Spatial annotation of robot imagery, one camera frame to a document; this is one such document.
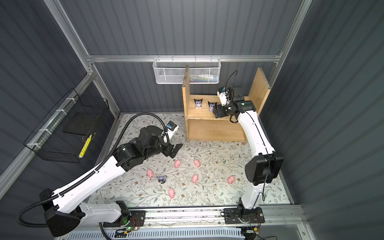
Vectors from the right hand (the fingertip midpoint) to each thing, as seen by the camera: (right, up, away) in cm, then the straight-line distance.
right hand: (222, 109), depth 83 cm
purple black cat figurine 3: (-6, +2, -4) cm, 8 cm away
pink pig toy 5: (-42, -37, +4) cm, 56 cm away
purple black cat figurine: (-34, -39, -1) cm, 52 cm away
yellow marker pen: (-66, -17, -14) cm, 70 cm away
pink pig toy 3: (-15, -40, +2) cm, 42 cm away
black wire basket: (-79, -13, -11) cm, 80 cm away
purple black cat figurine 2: (-14, +3, -1) cm, 14 cm away
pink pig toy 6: (+5, -40, +1) cm, 40 cm away
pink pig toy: (-26, -32, +8) cm, 42 cm away
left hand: (-25, -15, -13) cm, 32 cm away
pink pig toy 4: (-28, -46, -3) cm, 54 cm away
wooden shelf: (-10, -9, +21) cm, 25 cm away
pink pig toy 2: (-14, -32, +8) cm, 36 cm away
